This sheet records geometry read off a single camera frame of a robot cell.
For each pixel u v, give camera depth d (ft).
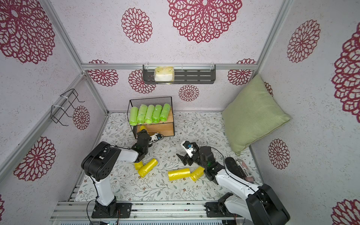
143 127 3.39
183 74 3.02
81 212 2.50
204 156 2.05
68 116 2.61
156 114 3.00
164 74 2.95
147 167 2.83
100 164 1.66
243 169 2.80
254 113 2.65
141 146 2.51
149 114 3.01
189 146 2.22
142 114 3.00
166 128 3.59
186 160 2.35
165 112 3.03
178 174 2.68
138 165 2.86
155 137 2.93
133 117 2.95
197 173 2.73
